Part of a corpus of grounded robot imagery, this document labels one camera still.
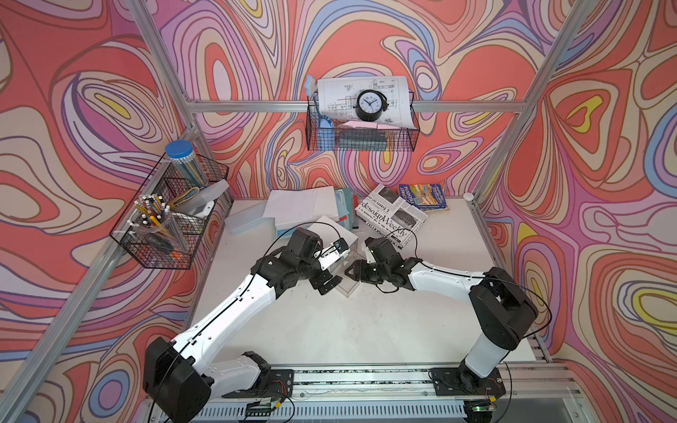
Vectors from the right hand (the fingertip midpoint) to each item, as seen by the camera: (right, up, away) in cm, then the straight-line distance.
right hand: (352, 279), depth 88 cm
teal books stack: (-1, +26, +23) cm, 35 cm away
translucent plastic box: (-45, +23, +26) cm, 57 cm away
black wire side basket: (-47, +24, -14) cm, 54 cm away
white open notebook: (-24, +25, +21) cm, 40 cm away
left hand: (-6, +7, -11) cm, 15 cm away
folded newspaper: (+16, +23, +17) cm, 33 cm away
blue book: (+35, +31, +27) cm, 54 cm away
